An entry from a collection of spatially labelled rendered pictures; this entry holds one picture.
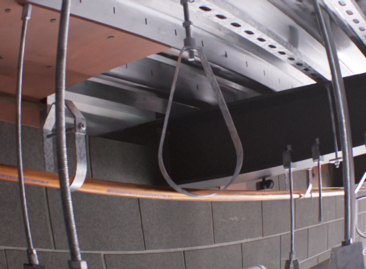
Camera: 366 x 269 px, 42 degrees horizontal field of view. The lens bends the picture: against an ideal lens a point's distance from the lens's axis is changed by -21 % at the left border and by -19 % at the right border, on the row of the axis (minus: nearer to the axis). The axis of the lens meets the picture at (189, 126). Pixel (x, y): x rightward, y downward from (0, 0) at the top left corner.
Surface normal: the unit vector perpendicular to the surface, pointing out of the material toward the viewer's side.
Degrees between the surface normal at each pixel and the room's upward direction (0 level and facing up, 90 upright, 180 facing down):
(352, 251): 57
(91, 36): 180
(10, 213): 90
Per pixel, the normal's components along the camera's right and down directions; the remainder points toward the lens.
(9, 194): 0.83, -0.19
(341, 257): -0.14, -0.69
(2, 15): 0.09, 0.97
